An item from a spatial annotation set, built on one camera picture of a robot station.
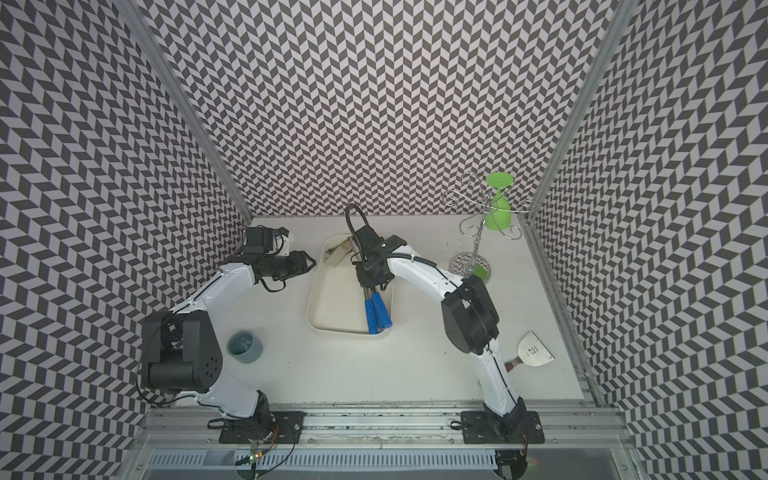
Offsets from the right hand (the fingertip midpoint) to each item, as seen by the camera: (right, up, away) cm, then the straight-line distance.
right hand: (369, 283), depth 90 cm
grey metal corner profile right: (+61, +24, +27) cm, 71 cm away
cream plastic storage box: (-12, -7, +7) cm, 15 cm away
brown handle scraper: (+47, -19, -6) cm, 51 cm away
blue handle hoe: (+2, -12, -6) cm, 13 cm away
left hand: (-19, +5, +1) cm, 20 cm away
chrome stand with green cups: (+33, +21, -13) cm, 41 cm away
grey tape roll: (-34, -16, -9) cm, 38 cm away
